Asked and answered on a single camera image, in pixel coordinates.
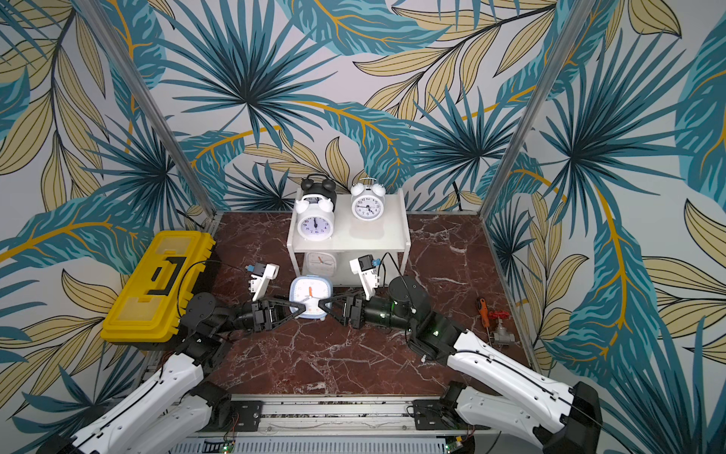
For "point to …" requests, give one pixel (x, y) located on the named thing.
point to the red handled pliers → (499, 315)
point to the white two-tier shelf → (377, 247)
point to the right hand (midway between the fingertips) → (324, 303)
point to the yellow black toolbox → (147, 306)
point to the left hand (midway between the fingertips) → (303, 314)
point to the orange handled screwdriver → (481, 305)
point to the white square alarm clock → (319, 263)
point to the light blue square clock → (308, 290)
